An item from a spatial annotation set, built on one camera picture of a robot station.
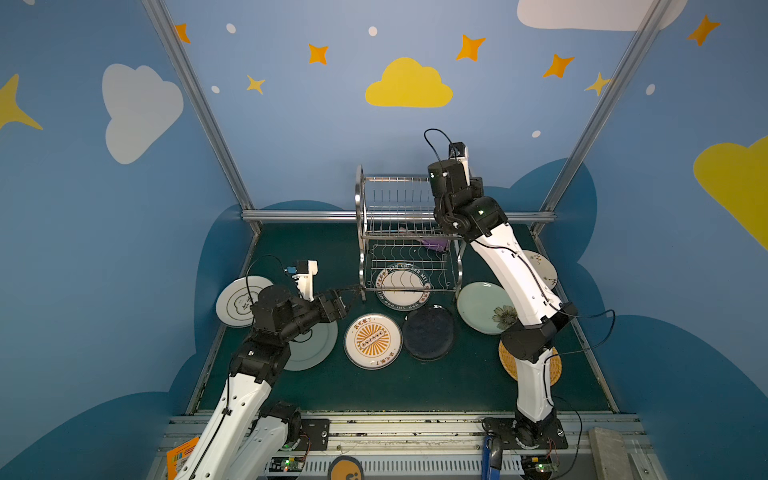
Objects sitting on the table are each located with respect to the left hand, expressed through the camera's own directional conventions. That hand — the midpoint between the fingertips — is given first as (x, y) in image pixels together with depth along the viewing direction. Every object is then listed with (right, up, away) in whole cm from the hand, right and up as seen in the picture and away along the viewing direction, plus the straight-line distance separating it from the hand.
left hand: (353, 292), depth 69 cm
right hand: (+29, +27, +4) cm, 40 cm away
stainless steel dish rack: (+13, +13, +42) cm, 45 cm away
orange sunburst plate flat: (+4, -18, +22) cm, 28 cm away
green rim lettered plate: (+13, -2, +30) cm, 32 cm away
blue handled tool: (+32, -38, -1) cm, 50 cm away
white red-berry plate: (+67, +4, +41) cm, 78 cm away
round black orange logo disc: (-2, -43, +2) cm, 43 cm away
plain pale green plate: (-15, -19, +19) cm, 31 cm away
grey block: (+61, -39, 0) cm, 72 cm away
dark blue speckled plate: (+21, -15, +22) cm, 34 cm away
